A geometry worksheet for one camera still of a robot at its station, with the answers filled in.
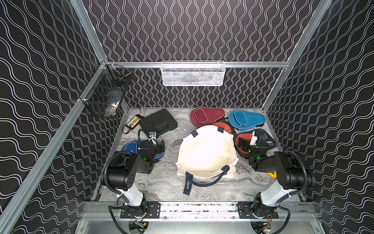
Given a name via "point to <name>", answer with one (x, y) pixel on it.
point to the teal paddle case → (242, 119)
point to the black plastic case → (160, 122)
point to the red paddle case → (200, 116)
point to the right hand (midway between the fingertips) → (248, 139)
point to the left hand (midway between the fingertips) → (154, 138)
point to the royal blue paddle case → (135, 146)
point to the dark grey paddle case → (264, 140)
